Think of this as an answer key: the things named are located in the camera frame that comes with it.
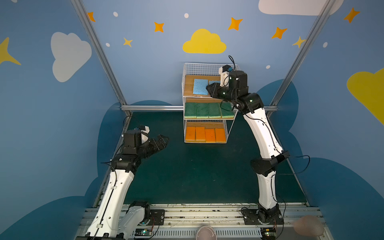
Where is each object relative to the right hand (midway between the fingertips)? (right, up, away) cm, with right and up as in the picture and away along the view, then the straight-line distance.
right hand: (211, 84), depth 72 cm
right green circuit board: (+28, -73, 0) cm, 78 cm away
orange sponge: (-11, -26, +33) cm, 43 cm away
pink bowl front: (-3, -72, -2) cm, 72 cm away
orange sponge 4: (+10, -27, +30) cm, 41 cm away
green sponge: (-11, -11, +15) cm, 21 cm away
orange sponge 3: (+3, -27, +32) cm, 42 cm away
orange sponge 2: (-4, -28, +32) cm, 42 cm away
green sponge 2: (-4, -11, +14) cm, 18 cm away
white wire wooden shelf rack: (+1, -16, +43) cm, 46 cm away
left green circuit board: (-33, -72, -1) cm, 79 cm away
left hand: (-24, -27, +2) cm, 36 cm away
